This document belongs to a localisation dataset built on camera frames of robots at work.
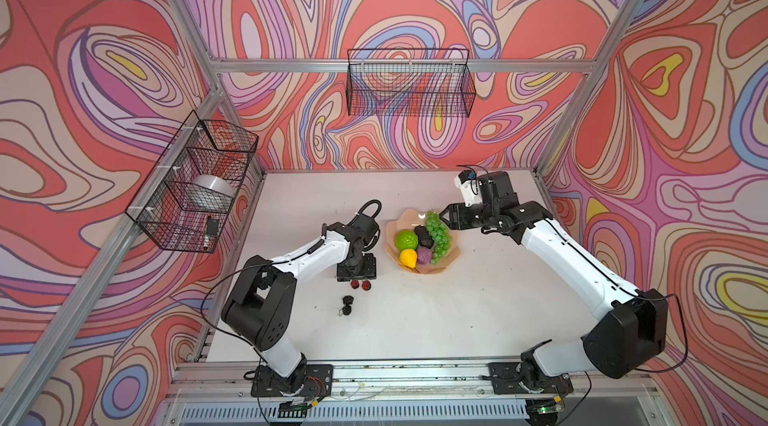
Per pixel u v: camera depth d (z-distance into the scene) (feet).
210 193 2.30
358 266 2.44
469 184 2.31
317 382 2.39
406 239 3.03
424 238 3.06
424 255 2.97
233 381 2.46
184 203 2.41
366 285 2.89
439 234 3.04
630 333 1.32
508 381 2.37
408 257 2.90
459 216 2.31
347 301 2.83
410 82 3.15
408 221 3.30
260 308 1.47
